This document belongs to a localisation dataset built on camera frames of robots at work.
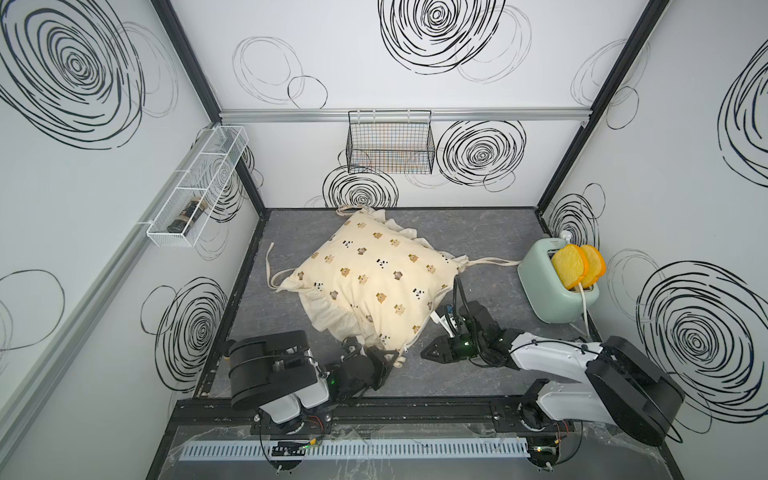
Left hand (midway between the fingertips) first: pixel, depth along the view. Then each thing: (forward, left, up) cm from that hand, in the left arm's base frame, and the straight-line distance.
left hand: (403, 356), depth 80 cm
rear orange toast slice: (+18, -49, +20) cm, 56 cm away
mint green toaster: (+13, -39, +11) cm, 43 cm away
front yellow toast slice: (+20, -45, +17) cm, 52 cm away
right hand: (-1, -6, +1) cm, 6 cm away
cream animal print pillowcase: (+18, +9, +7) cm, 22 cm away
